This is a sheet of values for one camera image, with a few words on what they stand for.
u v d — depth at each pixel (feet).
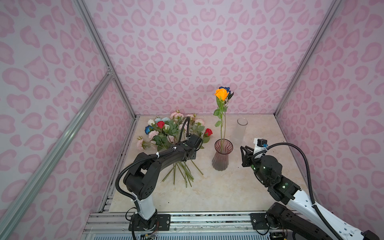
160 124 3.39
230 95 2.60
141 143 3.20
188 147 2.26
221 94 2.41
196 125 3.70
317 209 1.51
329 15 2.36
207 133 3.42
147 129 3.50
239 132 3.13
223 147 2.69
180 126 3.45
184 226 2.38
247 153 2.15
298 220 1.89
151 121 3.49
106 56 2.81
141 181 1.54
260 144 1.99
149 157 1.67
